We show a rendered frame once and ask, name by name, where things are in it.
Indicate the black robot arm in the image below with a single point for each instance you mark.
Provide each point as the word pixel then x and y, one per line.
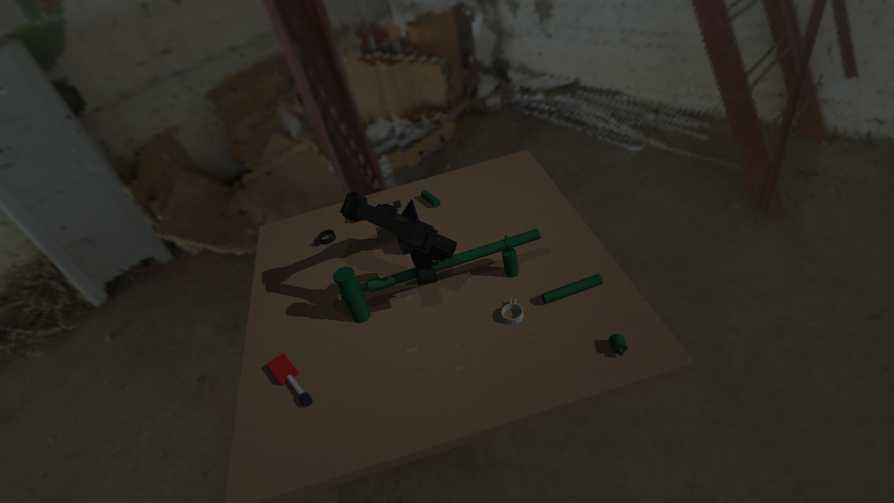
pixel 418 235

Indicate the grey metal band with two small prongs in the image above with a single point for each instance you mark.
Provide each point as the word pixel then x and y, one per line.
pixel 512 306

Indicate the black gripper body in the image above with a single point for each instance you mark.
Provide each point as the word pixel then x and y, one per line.
pixel 426 274

